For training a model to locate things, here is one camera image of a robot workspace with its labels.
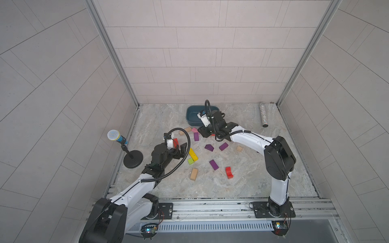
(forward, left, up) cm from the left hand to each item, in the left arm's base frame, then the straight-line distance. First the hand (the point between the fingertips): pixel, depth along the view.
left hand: (182, 142), depth 84 cm
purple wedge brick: (+2, -16, -9) cm, 19 cm away
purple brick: (+9, -8, -8) cm, 14 cm away
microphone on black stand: (-6, +28, -9) cm, 30 cm away
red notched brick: (-13, -26, -9) cm, 31 cm away
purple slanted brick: (+3, -25, -9) cm, 27 cm away
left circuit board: (-39, +12, -8) cm, 42 cm away
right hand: (+10, -11, +1) cm, 15 cm away
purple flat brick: (-9, -18, -10) cm, 23 cm away
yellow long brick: (-4, -6, -9) cm, 11 cm away
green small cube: (-7, -5, -9) cm, 13 cm away
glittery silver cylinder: (+34, -56, -5) cm, 66 cm away
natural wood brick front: (-15, -7, -8) cm, 19 cm away
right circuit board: (-38, -47, -10) cm, 61 cm away
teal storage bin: (+27, -4, -4) cm, 27 cm away
